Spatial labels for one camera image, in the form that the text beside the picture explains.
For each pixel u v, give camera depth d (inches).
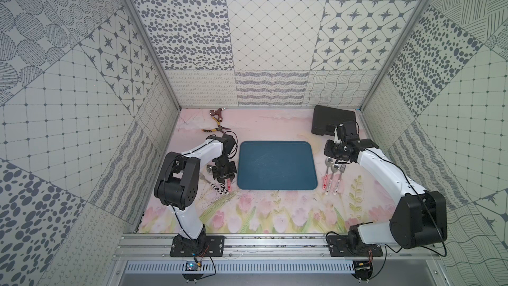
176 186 19.3
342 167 37.6
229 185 35.4
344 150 24.5
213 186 34.8
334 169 36.9
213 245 29.1
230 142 31.0
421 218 16.3
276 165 37.8
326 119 43.6
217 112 46.0
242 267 27.6
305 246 30.0
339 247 28.9
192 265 28.2
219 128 43.6
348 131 26.4
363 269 28.6
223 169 31.5
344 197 34.0
